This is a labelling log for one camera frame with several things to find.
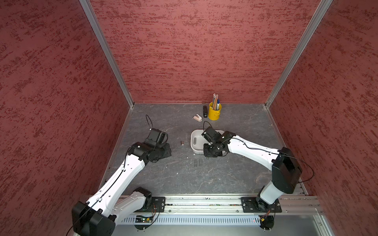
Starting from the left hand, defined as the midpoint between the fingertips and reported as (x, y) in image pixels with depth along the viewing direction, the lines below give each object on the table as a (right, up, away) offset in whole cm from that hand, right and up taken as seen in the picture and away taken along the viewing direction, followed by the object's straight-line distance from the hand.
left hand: (166, 155), depth 77 cm
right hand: (+22, -3, +6) cm, 23 cm away
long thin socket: (+19, -8, +12) cm, 24 cm away
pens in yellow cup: (+31, +31, +28) cm, 53 cm away
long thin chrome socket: (+16, -8, +11) cm, 21 cm away
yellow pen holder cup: (+30, +22, +29) cm, 48 cm away
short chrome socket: (+7, +3, +20) cm, 21 cm away
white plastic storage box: (+18, +5, +19) cm, 27 cm away
